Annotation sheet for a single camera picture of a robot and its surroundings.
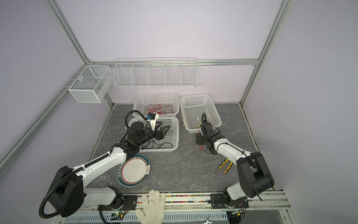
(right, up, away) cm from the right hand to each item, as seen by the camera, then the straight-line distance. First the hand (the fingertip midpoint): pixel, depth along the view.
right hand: (202, 137), depth 92 cm
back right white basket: (-6, +22, +27) cm, 35 cm away
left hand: (-22, +9, -13) cm, 27 cm away
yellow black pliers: (+15, -17, -7) cm, 24 cm away
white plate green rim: (-43, -20, -7) cm, 48 cm away
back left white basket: (-29, +25, +28) cm, 47 cm away
